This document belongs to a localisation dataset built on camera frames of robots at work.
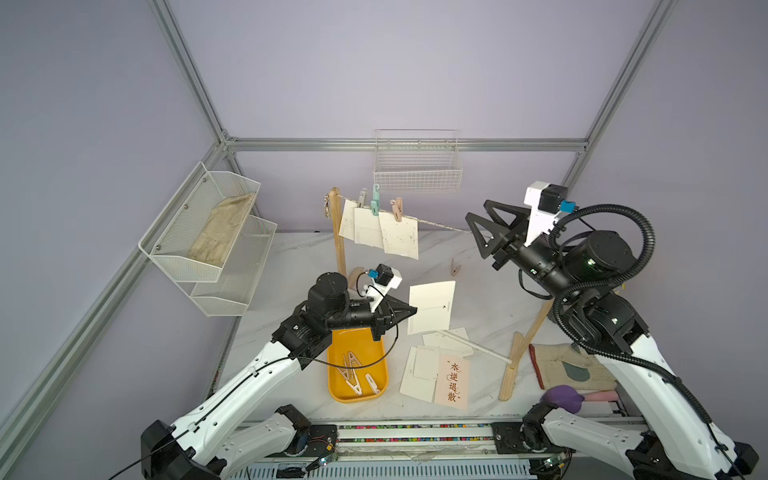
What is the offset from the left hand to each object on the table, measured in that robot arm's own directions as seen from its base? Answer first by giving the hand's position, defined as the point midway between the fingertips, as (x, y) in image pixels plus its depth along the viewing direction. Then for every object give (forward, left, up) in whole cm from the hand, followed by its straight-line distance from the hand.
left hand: (410, 314), depth 64 cm
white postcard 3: (+1, -5, +3) cm, 6 cm away
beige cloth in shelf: (+23, +51, 0) cm, 56 cm away
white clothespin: (-6, +14, -29) cm, 33 cm away
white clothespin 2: (-6, +10, -27) cm, 30 cm away
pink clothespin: (-2, +18, -28) cm, 34 cm away
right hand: (+8, -11, +21) cm, 25 cm away
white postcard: (+7, -14, -30) cm, 33 cm away
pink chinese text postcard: (-6, -13, -29) cm, 32 cm away
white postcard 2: (-3, -4, -29) cm, 29 cm away
